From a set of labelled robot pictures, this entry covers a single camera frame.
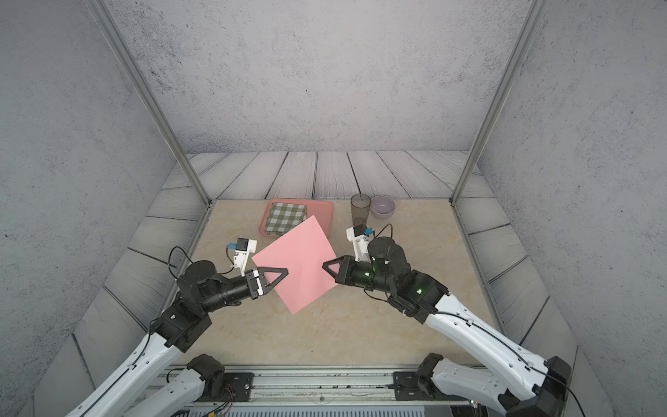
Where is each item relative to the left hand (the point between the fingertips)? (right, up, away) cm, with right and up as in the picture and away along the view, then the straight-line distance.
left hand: (288, 277), depth 64 cm
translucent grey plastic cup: (+20, +19, +37) cm, 46 cm away
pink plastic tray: (+5, +18, +55) cm, 58 cm away
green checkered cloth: (-12, +15, +50) cm, 54 cm away
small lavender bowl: (+30, +20, +51) cm, 62 cm away
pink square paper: (+3, +6, +2) cm, 7 cm away
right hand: (+8, +2, 0) cm, 9 cm away
